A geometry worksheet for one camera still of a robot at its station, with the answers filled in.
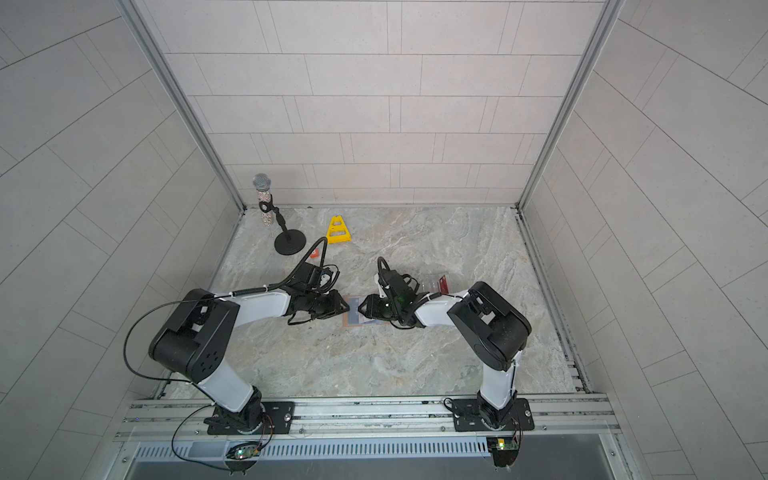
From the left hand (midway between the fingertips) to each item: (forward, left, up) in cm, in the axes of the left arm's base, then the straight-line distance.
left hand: (355, 305), depth 91 cm
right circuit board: (-36, -38, 0) cm, 52 cm away
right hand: (-3, -2, +1) cm, 4 cm away
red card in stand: (+3, -27, +5) cm, 28 cm away
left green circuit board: (-36, +20, +5) cm, 42 cm away
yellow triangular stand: (+29, +10, 0) cm, 30 cm away
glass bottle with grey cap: (+24, +26, +28) cm, 45 cm away
